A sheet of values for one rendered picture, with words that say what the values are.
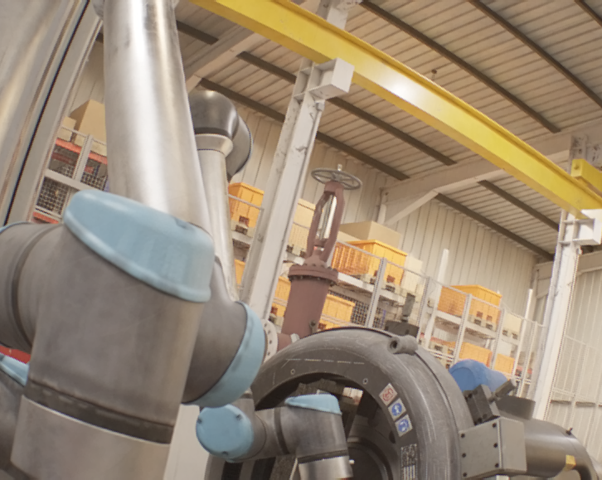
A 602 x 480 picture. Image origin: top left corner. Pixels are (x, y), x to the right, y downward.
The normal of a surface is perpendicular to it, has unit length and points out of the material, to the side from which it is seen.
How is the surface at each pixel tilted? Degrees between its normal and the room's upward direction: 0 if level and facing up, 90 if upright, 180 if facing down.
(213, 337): 77
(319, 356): 90
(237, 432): 94
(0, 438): 89
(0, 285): 102
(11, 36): 89
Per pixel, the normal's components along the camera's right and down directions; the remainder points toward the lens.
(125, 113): -0.43, -0.47
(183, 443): 0.57, -0.05
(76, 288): -0.33, -0.30
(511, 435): 0.70, -0.38
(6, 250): -0.54, -0.64
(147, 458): 0.83, 0.07
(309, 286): -0.54, -0.29
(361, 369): -0.72, -0.33
